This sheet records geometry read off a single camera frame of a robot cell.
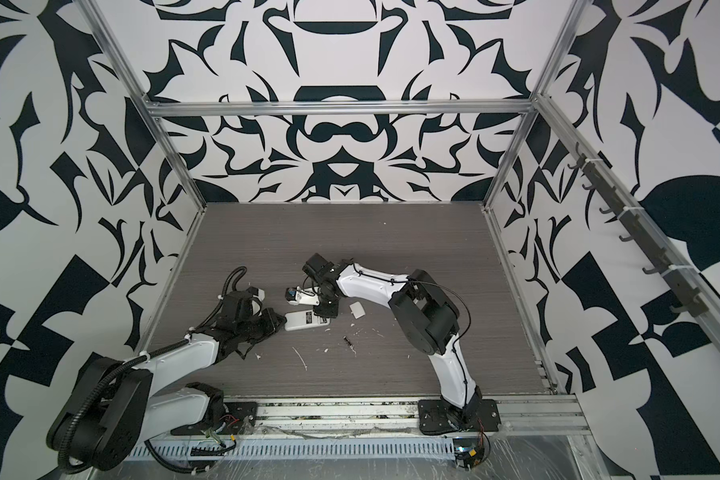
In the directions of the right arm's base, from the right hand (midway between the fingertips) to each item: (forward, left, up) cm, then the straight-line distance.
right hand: (322, 302), depth 92 cm
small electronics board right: (-37, -37, -4) cm, 52 cm away
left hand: (-4, +9, +1) cm, 10 cm away
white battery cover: (-2, -11, -2) cm, 11 cm away
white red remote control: (-5, +5, -1) cm, 7 cm away
